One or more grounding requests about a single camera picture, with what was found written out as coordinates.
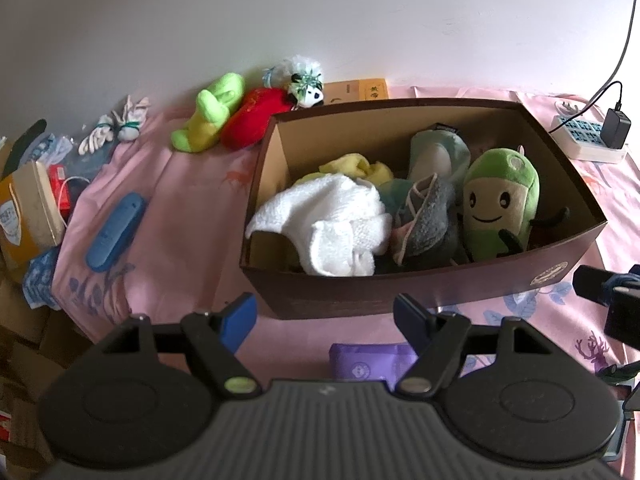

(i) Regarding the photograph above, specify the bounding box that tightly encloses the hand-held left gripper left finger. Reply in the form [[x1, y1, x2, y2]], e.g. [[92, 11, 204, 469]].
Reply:
[[92, 291, 262, 402]]

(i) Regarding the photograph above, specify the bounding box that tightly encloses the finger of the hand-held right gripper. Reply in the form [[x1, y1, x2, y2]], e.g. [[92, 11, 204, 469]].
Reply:
[[572, 264, 632, 307]]

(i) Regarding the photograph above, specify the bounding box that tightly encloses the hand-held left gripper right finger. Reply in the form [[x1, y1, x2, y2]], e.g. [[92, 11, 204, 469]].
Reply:
[[392, 293, 558, 400]]

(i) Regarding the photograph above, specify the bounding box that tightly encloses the brown cardboard box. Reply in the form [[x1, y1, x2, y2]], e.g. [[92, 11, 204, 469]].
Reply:
[[239, 97, 608, 321]]

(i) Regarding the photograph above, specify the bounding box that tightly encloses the grey fleece cloth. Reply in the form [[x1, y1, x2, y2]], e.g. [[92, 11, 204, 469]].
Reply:
[[390, 174, 463, 273]]

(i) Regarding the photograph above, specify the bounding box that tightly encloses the white towel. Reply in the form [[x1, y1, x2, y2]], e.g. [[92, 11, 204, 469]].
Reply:
[[245, 174, 393, 277]]

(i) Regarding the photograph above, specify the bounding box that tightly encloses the teal plush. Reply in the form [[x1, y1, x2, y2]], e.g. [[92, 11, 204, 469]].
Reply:
[[377, 179, 416, 216]]

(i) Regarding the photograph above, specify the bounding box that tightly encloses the green mustache plush toy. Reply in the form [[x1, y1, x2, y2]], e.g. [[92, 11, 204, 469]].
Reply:
[[457, 147, 571, 263]]

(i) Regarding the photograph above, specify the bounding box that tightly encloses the light green cloth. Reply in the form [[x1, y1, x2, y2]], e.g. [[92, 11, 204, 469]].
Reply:
[[407, 122, 472, 188]]

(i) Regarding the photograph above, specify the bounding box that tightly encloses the yellow-green knotted rope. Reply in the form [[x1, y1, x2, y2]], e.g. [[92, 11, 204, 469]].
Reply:
[[295, 152, 396, 196]]

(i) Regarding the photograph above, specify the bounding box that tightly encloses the purple tissue packet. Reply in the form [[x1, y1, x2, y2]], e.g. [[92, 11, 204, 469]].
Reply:
[[329, 341, 418, 382]]

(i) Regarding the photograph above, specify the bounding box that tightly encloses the pink printed bedsheet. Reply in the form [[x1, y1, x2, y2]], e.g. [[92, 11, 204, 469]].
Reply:
[[50, 82, 640, 461]]

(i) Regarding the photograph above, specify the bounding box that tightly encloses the white power strip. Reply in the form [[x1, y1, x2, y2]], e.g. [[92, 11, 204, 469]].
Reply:
[[550, 99, 630, 163]]

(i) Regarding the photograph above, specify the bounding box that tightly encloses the blue oblong case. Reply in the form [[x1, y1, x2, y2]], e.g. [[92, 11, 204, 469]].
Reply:
[[85, 191, 147, 273]]

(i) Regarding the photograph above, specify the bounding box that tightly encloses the black charger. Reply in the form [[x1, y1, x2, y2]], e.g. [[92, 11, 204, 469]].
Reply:
[[600, 107, 632, 150]]

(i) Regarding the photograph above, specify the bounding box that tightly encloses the blue patterned packet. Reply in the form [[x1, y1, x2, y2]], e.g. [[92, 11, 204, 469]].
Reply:
[[22, 246, 62, 311]]

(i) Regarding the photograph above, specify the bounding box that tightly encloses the red plush toy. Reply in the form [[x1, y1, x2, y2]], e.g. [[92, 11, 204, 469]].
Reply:
[[220, 87, 296, 150]]

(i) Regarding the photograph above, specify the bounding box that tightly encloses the lime green plush toy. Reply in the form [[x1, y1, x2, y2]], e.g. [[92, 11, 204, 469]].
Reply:
[[171, 72, 247, 153]]

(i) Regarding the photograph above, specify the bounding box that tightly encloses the brown cardboard carton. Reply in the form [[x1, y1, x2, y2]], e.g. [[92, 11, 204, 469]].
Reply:
[[0, 280, 101, 461]]

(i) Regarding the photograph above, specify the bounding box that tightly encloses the red small packet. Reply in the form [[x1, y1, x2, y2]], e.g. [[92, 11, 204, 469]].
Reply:
[[48, 164, 76, 211]]

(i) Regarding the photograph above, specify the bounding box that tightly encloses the white tied glove pair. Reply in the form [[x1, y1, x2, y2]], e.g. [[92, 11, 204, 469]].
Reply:
[[77, 95, 152, 157]]

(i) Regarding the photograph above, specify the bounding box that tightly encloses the small panda plush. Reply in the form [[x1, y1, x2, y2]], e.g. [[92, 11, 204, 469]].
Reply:
[[287, 74, 326, 110]]

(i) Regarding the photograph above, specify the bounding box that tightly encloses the orange flat box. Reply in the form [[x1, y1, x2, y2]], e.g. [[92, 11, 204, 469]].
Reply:
[[322, 77, 388, 106]]

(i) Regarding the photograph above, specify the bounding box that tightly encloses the yellow paper bag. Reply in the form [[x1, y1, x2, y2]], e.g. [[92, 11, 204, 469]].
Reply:
[[0, 160, 67, 263]]

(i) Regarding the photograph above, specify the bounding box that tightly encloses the clear plastic bag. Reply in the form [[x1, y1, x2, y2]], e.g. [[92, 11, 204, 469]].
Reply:
[[35, 132, 76, 163]]

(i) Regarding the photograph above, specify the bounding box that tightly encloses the white green pompom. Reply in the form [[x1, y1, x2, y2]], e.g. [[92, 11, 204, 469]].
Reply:
[[262, 56, 323, 91]]

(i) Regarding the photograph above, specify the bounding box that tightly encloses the black curved object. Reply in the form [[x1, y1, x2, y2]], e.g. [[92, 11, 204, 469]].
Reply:
[[7, 119, 47, 173]]

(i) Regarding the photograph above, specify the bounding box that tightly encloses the black charger cable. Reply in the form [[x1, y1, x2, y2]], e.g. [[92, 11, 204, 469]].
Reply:
[[575, 0, 640, 121]]

